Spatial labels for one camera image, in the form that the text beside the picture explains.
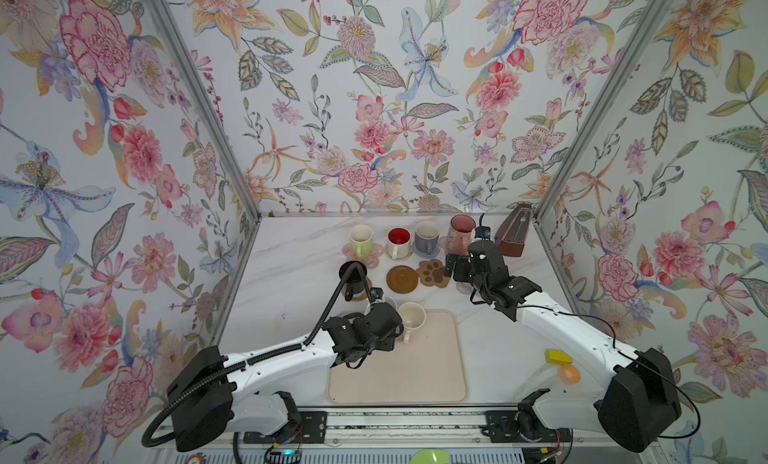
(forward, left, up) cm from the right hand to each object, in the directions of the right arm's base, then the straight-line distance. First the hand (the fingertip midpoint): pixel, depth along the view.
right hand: (460, 257), depth 84 cm
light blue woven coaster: (+12, +7, -16) cm, 21 cm away
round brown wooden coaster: (+4, +16, -18) cm, 24 cm away
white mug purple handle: (+17, +8, -11) cm, 22 cm away
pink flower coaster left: (+11, +27, -18) cm, 35 cm away
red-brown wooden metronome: (+19, -22, -10) cm, 30 cm away
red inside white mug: (+15, +17, -13) cm, 26 cm away
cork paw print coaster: (+7, +6, -19) cm, 21 cm away
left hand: (-20, +19, -10) cm, 29 cm away
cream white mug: (-10, +12, -18) cm, 24 cm away
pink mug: (+17, -4, -9) cm, 20 cm away
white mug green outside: (+18, +31, -13) cm, 38 cm away
